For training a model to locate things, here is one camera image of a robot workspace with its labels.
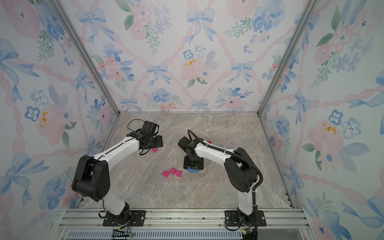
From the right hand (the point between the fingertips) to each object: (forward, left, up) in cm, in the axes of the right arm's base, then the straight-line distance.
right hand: (191, 167), depth 88 cm
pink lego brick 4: (-3, +7, -2) cm, 8 cm away
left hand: (+14, +20, +7) cm, 25 cm away
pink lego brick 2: (-3, +15, -2) cm, 16 cm away
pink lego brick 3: (-2, +11, -1) cm, 11 cm away
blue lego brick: (-2, -1, 0) cm, 2 cm away
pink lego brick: (+13, +25, -1) cm, 28 cm away
